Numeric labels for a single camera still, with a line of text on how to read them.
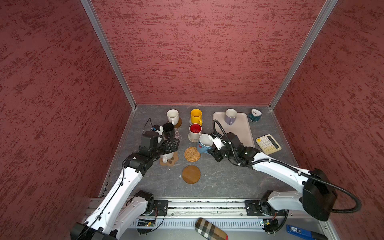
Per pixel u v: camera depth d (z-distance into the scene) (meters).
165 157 0.83
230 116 1.11
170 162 0.90
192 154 0.93
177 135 1.03
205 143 0.81
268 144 0.97
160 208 0.73
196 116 1.01
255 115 1.10
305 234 0.65
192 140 0.99
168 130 0.98
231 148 0.61
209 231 0.65
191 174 0.87
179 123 1.07
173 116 1.01
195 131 1.03
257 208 0.74
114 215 0.42
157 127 0.68
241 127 1.09
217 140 0.71
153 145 0.58
